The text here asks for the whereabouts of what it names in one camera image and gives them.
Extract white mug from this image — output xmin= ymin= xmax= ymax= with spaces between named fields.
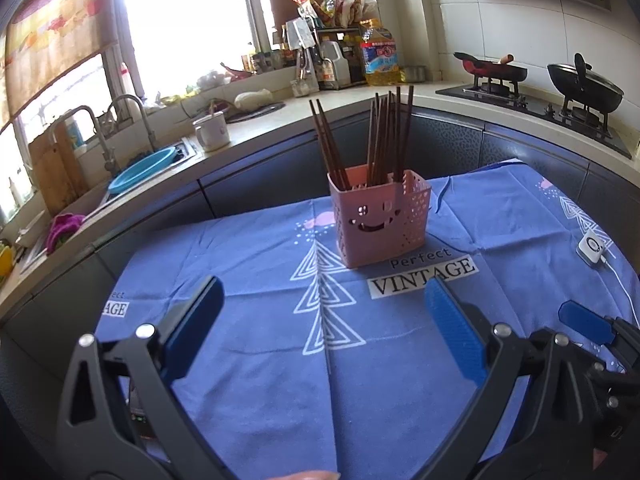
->
xmin=193 ymin=112 xmax=232 ymax=152

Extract dark round tray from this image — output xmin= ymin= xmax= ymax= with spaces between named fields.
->
xmin=222 ymin=101 xmax=287 ymax=123

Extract brown wooden chopstick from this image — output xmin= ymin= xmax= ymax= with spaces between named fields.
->
xmin=316 ymin=98 xmax=352 ymax=190
xmin=308 ymin=100 xmax=346 ymax=191

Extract white square device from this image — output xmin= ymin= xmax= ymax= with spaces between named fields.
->
xmin=576 ymin=234 xmax=608 ymax=266

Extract yellow cooking oil bottle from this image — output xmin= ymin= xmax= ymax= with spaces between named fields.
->
xmin=359 ymin=19 xmax=403 ymax=87

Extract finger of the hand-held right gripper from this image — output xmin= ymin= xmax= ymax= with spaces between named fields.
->
xmin=575 ymin=350 xmax=640 ymax=411
xmin=559 ymin=301 xmax=640 ymax=356

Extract white plastic jug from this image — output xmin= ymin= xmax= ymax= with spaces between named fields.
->
xmin=320 ymin=40 xmax=352 ymax=90

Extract white dough lump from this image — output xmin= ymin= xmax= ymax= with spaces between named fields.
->
xmin=234 ymin=88 xmax=275 ymax=111

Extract red frying pan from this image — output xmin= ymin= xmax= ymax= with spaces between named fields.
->
xmin=453 ymin=51 xmax=529 ymax=82

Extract person's left hand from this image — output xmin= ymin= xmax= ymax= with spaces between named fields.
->
xmin=280 ymin=470 xmax=342 ymax=480

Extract blue printed tablecloth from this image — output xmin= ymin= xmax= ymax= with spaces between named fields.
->
xmin=92 ymin=157 xmax=640 ymax=480

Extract bundle of wooden chopsticks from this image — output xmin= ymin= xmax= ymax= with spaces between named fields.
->
xmin=365 ymin=85 xmax=416 ymax=187

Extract dark sauce bottle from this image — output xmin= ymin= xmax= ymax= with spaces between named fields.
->
xmin=347 ymin=42 xmax=365 ymax=83

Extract grey kitchen counter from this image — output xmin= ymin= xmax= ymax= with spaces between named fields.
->
xmin=0 ymin=80 xmax=640 ymax=411

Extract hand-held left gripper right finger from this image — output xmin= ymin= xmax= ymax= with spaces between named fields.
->
xmin=424 ymin=276 xmax=596 ymax=480

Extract blue plastic basin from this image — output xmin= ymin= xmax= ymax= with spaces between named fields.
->
xmin=107 ymin=146 xmax=178 ymax=196

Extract printed window blind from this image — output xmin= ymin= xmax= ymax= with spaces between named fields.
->
xmin=0 ymin=0 xmax=121 ymax=121

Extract wooden cutting board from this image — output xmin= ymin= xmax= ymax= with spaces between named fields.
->
xmin=27 ymin=122 xmax=88 ymax=217

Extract hanging kitchen tool rack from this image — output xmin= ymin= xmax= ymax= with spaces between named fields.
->
xmin=284 ymin=17 xmax=321 ymax=96

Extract black gas stove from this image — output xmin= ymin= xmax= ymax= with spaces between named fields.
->
xmin=435 ymin=72 xmax=633 ymax=161

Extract black wok with lid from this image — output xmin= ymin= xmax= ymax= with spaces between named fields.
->
xmin=546 ymin=52 xmax=626 ymax=113

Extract steel kitchen sink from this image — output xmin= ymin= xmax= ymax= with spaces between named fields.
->
xmin=22 ymin=137 xmax=201 ymax=263

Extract tall steel faucet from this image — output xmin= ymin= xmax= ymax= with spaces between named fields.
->
xmin=47 ymin=105 xmax=118 ymax=173
xmin=105 ymin=94 xmax=157 ymax=153

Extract black smartphone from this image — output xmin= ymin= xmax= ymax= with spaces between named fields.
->
xmin=127 ymin=375 xmax=161 ymax=456

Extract magenta cloth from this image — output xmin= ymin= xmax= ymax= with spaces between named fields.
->
xmin=46 ymin=212 xmax=87 ymax=256

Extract pink perforated utensil holder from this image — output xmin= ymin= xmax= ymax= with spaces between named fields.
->
xmin=327 ymin=169 xmax=432 ymax=269

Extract snack packets on shelf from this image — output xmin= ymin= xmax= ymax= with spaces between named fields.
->
xmin=292 ymin=0 xmax=378 ymax=28

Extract row of spice jars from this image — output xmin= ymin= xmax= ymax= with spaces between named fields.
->
xmin=241 ymin=50 xmax=287 ymax=75

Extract blue labelled bottle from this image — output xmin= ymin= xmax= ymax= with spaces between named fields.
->
xmin=65 ymin=115 xmax=86 ymax=148

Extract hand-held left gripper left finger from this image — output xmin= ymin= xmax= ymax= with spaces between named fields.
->
xmin=55 ymin=275 xmax=236 ymax=480

